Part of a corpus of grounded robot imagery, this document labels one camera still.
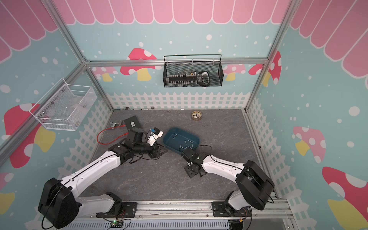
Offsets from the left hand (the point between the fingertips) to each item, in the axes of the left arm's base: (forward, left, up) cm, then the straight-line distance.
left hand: (164, 150), depth 79 cm
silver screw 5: (+11, -10, -15) cm, 21 cm away
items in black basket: (+41, -21, +19) cm, 50 cm away
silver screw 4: (+11, -8, -15) cm, 20 cm away
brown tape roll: (+40, -19, -15) cm, 47 cm away
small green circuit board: (-33, +23, -18) cm, 44 cm away
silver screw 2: (+15, -15, -15) cm, 26 cm away
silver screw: (+19, -3, -15) cm, 25 cm away
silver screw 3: (+15, -11, -15) cm, 24 cm away
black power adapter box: (+31, +31, -14) cm, 46 cm away
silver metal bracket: (+29, +44, -15) cm, 55 cm away
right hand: (-5, -16, -14) cm, 22 cm away
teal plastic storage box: (+16, -5, -14) cm, 22 cm away
